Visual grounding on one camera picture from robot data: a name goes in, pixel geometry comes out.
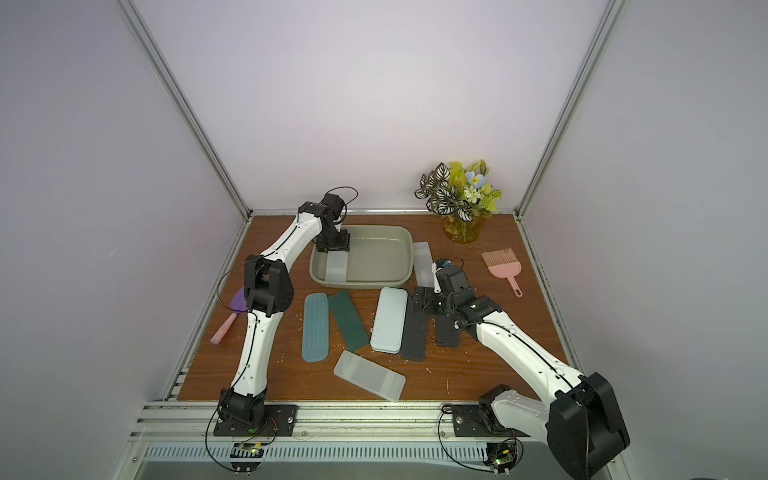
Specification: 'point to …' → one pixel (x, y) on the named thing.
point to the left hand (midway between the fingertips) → (346, 246)
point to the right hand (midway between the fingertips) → (424, 290)
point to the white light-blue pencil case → (389, 320)
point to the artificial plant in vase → (460, 196)
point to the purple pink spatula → (238, 304)
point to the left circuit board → (246, 450)
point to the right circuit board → (501, 456)
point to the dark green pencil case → (348, 321)
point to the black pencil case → (446, 334)
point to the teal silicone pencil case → (315, 328)
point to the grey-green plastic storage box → (379, 256)
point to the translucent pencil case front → (370, 375)
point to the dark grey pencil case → (415, 330)
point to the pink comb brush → (504, 264)
